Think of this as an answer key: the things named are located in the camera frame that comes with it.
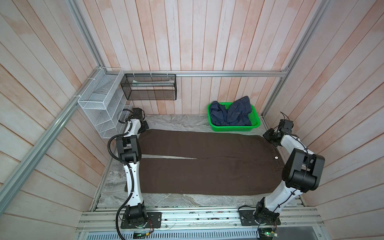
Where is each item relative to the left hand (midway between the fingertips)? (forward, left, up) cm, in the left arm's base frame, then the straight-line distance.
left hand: (144, 129), depth 110 cm
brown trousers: (-26, -39, 0) cm, 47 cm away
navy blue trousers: (+10, -71, +7) cm, 72 cm away
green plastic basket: (+3, -82, +6) cm, 83 cm away
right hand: (-11, -85, +9) cm, 86 cm away
